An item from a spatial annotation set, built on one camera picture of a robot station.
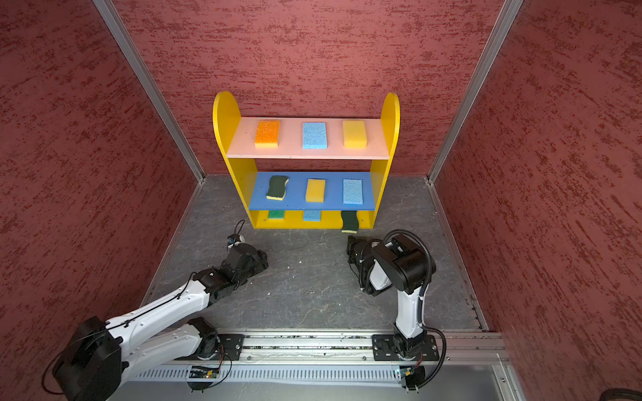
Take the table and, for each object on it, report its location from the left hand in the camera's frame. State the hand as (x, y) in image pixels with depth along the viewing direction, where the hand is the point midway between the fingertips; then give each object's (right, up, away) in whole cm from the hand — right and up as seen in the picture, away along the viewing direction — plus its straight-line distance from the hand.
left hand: (260, 263), depth 86 cm
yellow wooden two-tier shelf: (+10, +36, +39) cm, 54 cm away
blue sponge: (+34, +25, +9) cm, 43 cm away
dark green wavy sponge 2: (+33, +13, +14) cm, 38 cm away
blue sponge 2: (+17, +16, +17) cm, 29 cm away
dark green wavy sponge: (+4, +27, +9) cm, 29 cm away
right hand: (+30, +7, +11) cm, 33 cm away
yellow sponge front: (+19, +26, +8) cm, 33 cm away
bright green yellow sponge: (+2, +16, +17) cm, 23 cm away
